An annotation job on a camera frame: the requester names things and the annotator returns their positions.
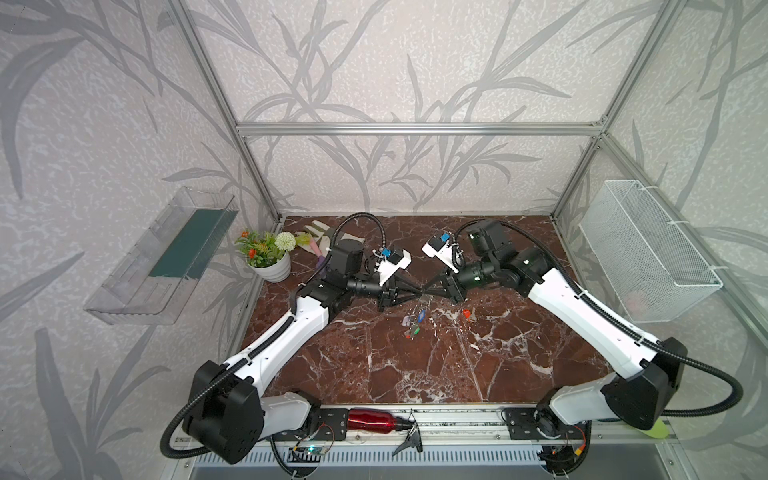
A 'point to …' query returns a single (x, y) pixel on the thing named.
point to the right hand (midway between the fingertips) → (425, 279)
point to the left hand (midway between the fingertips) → (420, 286)
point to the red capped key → (467, 313)
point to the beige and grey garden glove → (320, 231)
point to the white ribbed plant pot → (277, 272)
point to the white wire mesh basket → (656, 270)
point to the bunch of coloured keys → (413, 321)
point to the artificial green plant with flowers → (266, 249)
